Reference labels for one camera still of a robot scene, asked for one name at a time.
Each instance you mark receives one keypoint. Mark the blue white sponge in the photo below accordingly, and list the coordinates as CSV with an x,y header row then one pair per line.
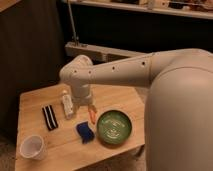
x,y
85,132

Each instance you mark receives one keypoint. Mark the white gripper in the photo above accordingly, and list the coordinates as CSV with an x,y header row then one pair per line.
x,y
82,96

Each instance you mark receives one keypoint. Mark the wooden table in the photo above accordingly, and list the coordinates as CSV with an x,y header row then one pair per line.
x,y
65,150

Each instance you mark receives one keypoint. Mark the orange carrot toy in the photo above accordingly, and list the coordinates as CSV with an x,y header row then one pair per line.
x,y
92,113

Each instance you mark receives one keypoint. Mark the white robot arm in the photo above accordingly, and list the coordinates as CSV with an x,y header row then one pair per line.
x,y
179,106

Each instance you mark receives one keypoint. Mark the white plastic bottle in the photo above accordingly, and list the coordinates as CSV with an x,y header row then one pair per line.
x,y
67,104

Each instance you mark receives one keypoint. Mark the green bowl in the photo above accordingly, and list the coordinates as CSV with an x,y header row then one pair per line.
x,y
114,127

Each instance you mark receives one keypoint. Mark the metal shelf rack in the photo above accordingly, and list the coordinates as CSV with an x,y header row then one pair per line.
x,y
108,30

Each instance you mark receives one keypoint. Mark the black white striped cloth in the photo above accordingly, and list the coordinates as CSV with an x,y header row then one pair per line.
x,y
50,118

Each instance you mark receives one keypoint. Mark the white ceramic cup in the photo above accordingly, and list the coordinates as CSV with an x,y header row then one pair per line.
x,y
33,147

